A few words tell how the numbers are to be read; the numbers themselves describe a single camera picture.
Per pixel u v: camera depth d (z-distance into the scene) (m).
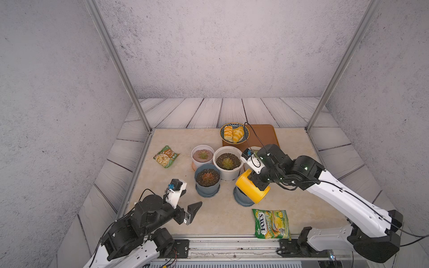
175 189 0.53
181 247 0.73
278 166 0.47
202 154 0.93
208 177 0.85
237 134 1.11
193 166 0.99
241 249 0.74
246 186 0.68
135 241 0.45
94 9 0.70
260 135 1.18
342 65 0.88
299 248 0.64
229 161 0.89
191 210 0.57
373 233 0.39
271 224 0.78
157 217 0.49
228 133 1.15
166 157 1.05
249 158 0.57
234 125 1.22
